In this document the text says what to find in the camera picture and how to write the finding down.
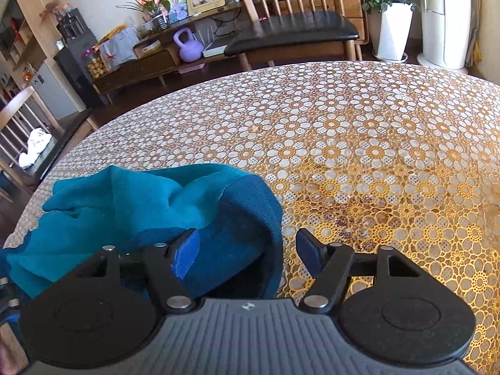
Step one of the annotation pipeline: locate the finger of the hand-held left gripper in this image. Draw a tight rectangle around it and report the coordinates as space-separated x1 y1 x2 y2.
0 277 21 323

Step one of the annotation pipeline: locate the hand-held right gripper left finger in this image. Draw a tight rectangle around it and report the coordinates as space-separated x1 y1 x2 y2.
70 227 201 314

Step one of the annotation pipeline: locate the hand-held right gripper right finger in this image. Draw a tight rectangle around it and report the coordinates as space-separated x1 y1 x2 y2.
296 228 420 315

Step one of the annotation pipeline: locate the teal blue sweater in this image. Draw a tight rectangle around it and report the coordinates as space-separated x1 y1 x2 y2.
0 163 284 305

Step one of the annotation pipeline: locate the white crumpled cloth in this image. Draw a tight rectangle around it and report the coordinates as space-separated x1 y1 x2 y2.
18 128 53 169

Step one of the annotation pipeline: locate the wooden chair black seat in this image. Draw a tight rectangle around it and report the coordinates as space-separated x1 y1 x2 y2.
224 0 360 72
0 86 98 204

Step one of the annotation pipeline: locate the wooden TV stand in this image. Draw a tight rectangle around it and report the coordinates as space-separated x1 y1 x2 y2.
92 0 370 94

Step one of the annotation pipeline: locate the purple kettlebell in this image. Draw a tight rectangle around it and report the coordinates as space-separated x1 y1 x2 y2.
172 28 204 63

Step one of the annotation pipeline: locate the jar of gold chocolates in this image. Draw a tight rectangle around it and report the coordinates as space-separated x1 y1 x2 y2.
84 47 107 79

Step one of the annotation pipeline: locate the grey gift bag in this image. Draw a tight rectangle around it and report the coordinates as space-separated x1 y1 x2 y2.
99 29 140 67

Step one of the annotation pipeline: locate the yellow gift bag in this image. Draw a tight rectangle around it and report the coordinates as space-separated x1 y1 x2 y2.
96 24 135 43

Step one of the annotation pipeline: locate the pink flowering potted plant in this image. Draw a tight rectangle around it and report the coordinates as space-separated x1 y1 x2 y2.
116 0 180 32

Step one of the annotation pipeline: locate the green plant in white pot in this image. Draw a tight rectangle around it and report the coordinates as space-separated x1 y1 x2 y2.
342 0 420 62

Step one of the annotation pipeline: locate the colourful picture card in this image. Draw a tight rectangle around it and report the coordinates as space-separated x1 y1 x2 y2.
166 0 189 22

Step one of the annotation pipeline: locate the black drinks machine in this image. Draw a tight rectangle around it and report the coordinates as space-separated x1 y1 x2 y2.
57 8 88 40

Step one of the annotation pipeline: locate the yellow grey curtain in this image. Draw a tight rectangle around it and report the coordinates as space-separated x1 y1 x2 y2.
465 0 493 71

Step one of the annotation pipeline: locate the wooden shelf cabinet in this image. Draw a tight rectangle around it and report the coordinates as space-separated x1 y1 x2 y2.
0 0 87 126

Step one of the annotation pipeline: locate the white standing air conditioner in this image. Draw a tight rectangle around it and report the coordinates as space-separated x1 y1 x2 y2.
416 0 479 70

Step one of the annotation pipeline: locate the dried pink flower vase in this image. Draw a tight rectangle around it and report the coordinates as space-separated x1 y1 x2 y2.
39 0 65 22

